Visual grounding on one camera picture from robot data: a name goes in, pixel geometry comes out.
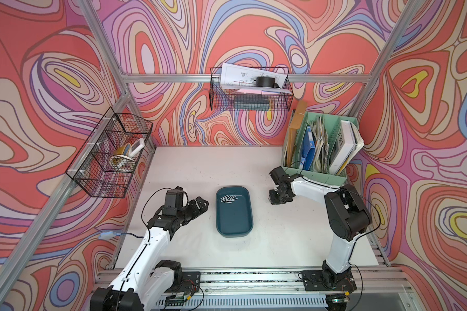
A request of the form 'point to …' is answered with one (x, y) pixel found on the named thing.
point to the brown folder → (296, 121)
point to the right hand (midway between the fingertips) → (277, 204)
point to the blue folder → (309, 149)
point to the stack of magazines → (321, 161)
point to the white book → (350, 141)
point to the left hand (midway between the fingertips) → (204, 207)
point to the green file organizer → (332, 124)
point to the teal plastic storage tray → (233, 211)
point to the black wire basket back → (223, 99)
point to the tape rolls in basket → (128, 150)
